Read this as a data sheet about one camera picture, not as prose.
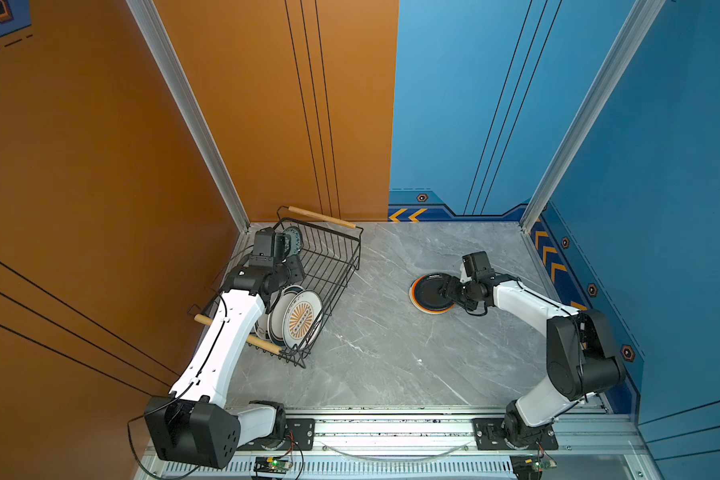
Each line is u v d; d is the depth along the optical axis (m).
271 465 0.71
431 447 0.73
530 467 0.71
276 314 0.81
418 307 0.95
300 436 0.74
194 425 0.38
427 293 0.97
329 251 1.08
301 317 0.85
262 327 0.82
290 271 0.69
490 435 0.72
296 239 1.08
